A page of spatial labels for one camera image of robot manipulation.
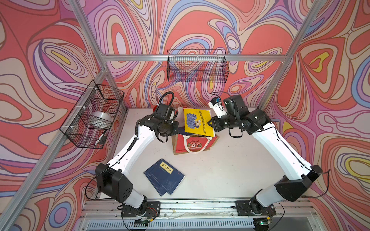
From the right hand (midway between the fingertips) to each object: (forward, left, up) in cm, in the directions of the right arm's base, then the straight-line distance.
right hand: (210, 126), depth 71 cm
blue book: (-14, +25, -29) cm, 41 cm away
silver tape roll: (+3, +54, +4) cm, 55 cm away
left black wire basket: (+25, +66, 0) cm, 71 cm away
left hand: (+4, +16, -7) cm, 18 cm away
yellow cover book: (+6, +7, -3) cm, 9 cm away
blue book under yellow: (-20, +29, -29) cm, 46 cm away
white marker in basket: (-5, +58, -4) cm, 58 cm away
